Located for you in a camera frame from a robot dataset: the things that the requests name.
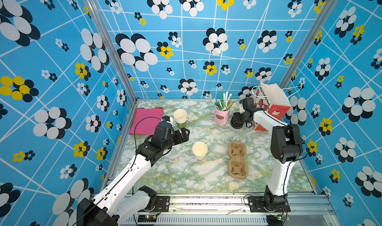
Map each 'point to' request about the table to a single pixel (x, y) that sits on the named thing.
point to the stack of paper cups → (180, 116)
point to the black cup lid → (237, 121)
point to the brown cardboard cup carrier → (238, 166)
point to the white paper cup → (200, 150)
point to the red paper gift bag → (270, 96)
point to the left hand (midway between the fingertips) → (185, 131)
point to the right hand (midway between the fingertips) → (240, 117)
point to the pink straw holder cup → (221, 117)
